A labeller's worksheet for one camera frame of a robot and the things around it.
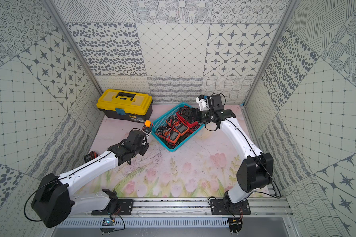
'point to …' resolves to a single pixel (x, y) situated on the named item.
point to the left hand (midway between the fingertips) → (143, 138)
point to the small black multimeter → (191, 114)
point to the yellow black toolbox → (125, 104)
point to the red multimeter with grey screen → (192, 125)
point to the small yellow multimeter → (147, 128)
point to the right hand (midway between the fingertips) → (189, 118)
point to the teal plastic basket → (173, 129)
